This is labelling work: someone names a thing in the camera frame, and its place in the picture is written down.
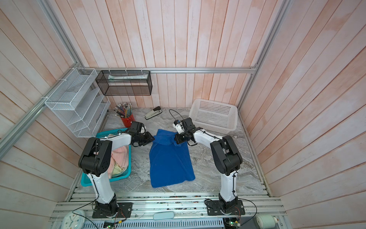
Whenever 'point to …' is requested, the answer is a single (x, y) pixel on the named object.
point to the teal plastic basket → (85, 179)
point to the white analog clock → (71, 220)
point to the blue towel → (170, 162)
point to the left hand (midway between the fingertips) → (153, 141)
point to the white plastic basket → (213, 117)
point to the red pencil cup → (127, 121)
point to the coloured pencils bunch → (123, 110)
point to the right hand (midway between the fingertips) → (175, 138)
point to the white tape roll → (266, 221)
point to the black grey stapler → (156, 111)
